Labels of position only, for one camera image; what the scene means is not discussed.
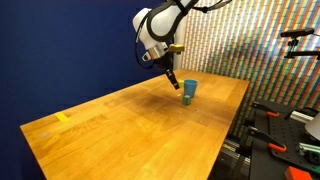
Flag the blue fabric backdrop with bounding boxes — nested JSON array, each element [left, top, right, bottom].
[[0, 0, 174, 180]]

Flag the silver aluminium profile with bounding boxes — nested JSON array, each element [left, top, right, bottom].
[[289, 110, 315, 125]]

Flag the yellow wrist camera box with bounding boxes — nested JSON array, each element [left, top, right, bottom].
[[167, 43, 186, 54]]

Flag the colourful patterned panel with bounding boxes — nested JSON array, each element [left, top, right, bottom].
[[181, 0, 320, 138]]

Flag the blue plastic cup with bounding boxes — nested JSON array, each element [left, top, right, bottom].
[[183, 78, 199, 99]]

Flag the green wooden block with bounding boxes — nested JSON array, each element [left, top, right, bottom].
[[181, 94, 193, 107]]

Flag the white lamp shade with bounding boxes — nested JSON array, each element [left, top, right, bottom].
[[304, 112, 320, 142]]

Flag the black perforated board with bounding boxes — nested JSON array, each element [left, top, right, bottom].
[[249, 99, 320, 180]]

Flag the black camera on stand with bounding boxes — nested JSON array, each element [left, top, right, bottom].
[[280, 27, 320, 61]]

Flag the yellow tape strip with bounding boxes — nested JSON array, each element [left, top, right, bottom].
[[54, 112, 71, 123]]

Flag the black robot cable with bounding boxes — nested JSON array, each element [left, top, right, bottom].
[[134, 12, 158, 70]]

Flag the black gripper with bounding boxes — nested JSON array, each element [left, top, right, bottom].
[[153, 52, 181, 91]]

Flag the red box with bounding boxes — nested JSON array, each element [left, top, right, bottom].
[[284, 165, 313, 180]]

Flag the orange-handled black clamp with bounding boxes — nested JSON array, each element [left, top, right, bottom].
[[247, 126, 288, 154], [251, 100, 281, 119]]

